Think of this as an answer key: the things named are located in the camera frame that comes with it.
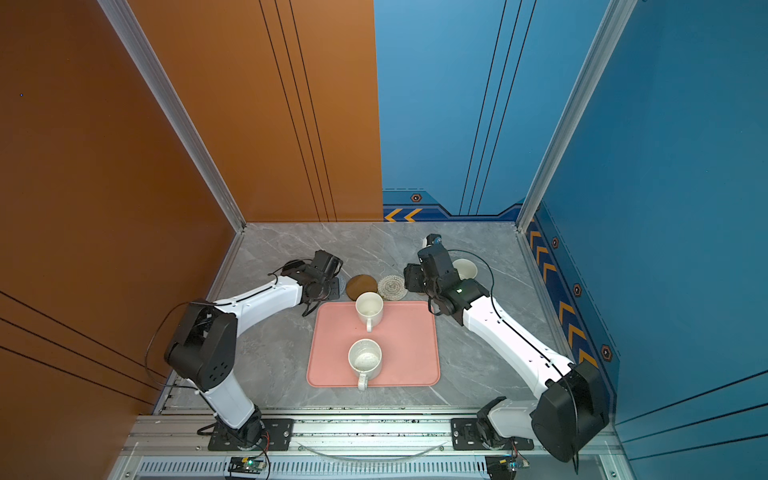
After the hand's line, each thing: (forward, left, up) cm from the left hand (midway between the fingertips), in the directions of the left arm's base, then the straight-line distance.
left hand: (331, 286), depth 95 cm
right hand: (-4, -25, +14) cm, 29 cm away
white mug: (-21, -12, -5) cm, 25 cm away
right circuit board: (-46, -46, -8) cm, 66 cm away
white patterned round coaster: (+3, -19, -5) cm, 20 cm away
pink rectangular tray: (-13, -25, -7) cm, 29 cm away
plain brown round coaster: (+4, -8, -6) cm, 11 cm away
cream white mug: (-6, -13, -3) cm, 14 cm away
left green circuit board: (-46, +15, -8) cm, 49 cm away
